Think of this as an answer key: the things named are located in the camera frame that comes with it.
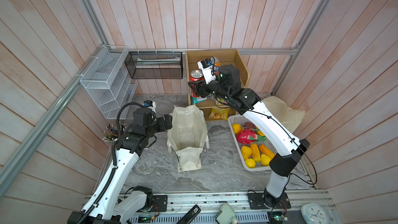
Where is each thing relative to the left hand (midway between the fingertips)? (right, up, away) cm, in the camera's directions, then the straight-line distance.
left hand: (164, 121), depth 74 cm
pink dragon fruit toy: (+46, -9, +12) cm, 48 cm away
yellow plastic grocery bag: (+71, +1, +15) cm, 73 cm away
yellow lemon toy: (+44, -22, +5) cm, 50 cm away
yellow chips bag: (+32, +3, +29) cm, 43 cm away
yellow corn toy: (+50, -19, +11) cm, 54 cm away
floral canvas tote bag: (+10, -11, +22) cm, 27 cm away
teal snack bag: (+17, +12, +16) cm, 26 cm away
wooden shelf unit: (+38, +38, +19) cm, 57 cm away
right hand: (+14, +19, -8) cm, 25 cm away
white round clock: (+69, -41, -6) cm, 80 cm away
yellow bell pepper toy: (+44, -18, +11) cm, 49 cm away
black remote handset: (+13, -41, -7) cm, 44 cm away
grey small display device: (+29, -41, -7) cm, 51 cm away
